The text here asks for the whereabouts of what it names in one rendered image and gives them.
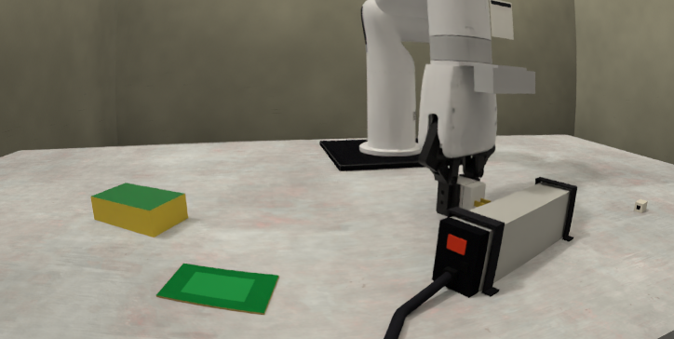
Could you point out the white charger with brass prongs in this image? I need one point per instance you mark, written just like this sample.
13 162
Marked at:
472 193

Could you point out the flat green rectangular pad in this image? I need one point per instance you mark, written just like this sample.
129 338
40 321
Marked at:
220 288

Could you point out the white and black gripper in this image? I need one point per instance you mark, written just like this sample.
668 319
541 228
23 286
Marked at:
465 121

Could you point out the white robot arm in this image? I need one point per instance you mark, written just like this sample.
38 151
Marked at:
457 30

